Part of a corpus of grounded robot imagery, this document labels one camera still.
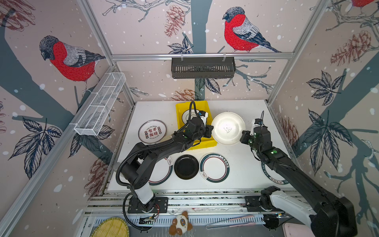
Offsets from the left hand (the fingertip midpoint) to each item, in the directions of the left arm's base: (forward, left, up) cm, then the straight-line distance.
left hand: (215, 127), depth 83 cm
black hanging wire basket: (+45, +5, +11) cm, 47 cm away
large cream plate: (+1, -8, -2) cm, 8 cm away
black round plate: (-16, +17, -18) cm, 29 cm away
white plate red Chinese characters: (+10, +42, -19) cm, 47 cm away
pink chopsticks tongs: (-44, -11, -16) cm, 48 cm away
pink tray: (-46, -34, -15) cm, 59 cm away
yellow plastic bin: (+32, +7, -15) cm, 35 cm away
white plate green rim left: (-18, +31, -19) cm, 41 cm away
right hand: (-3, -15, -1) cm, 15 cm away
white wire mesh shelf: (-4, +62, +12) cm, 64 cm away
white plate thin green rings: (+21, +18, -14) cm, 31 cm away
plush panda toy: (-44, +19, -15) cm, 50 cm away
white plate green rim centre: (-16, 0, -18) cm, 24 cm away
